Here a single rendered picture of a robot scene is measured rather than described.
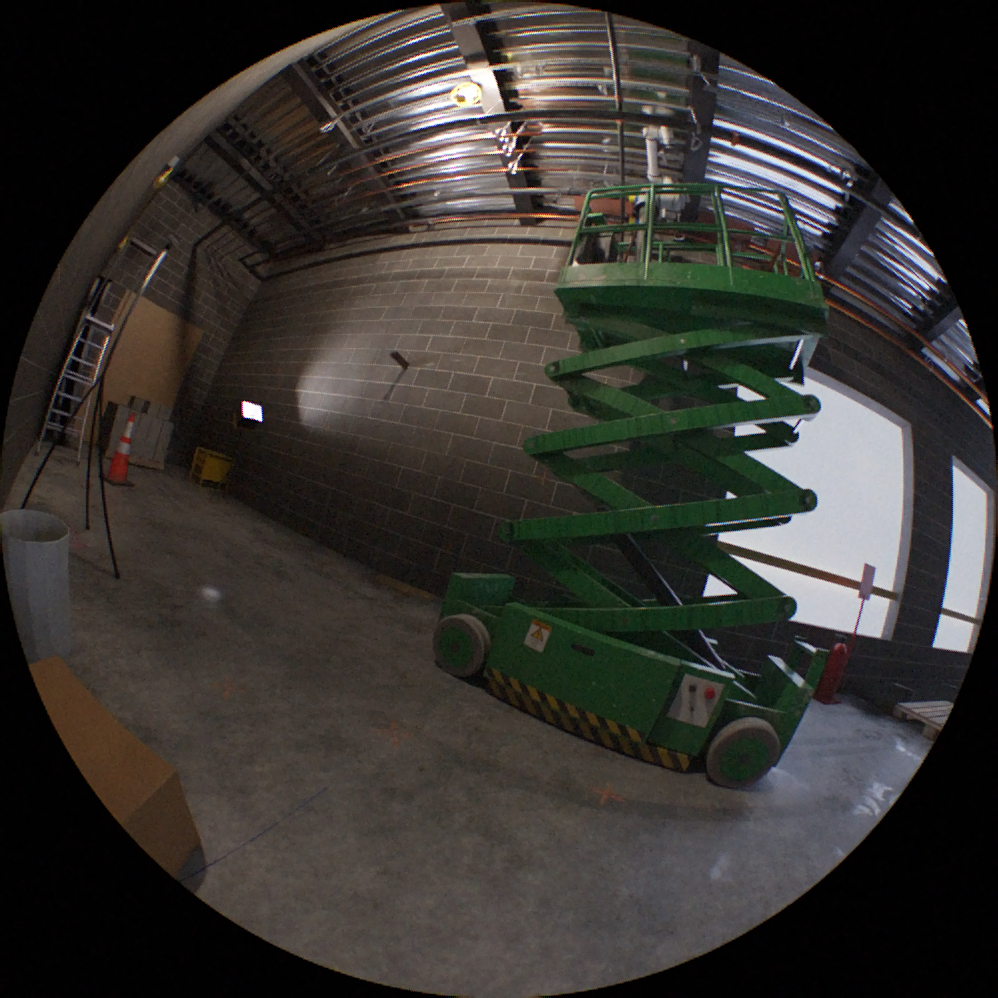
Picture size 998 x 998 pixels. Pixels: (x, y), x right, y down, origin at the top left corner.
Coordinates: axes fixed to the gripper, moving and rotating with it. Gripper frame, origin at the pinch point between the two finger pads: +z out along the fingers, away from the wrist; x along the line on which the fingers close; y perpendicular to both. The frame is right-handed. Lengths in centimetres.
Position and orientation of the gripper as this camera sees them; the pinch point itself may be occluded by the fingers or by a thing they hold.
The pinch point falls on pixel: (673, 162)
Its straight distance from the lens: 335.8
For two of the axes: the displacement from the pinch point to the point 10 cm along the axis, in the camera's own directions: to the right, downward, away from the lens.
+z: 2.9, 6.2, 7.3
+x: 7.6, 3.2, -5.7
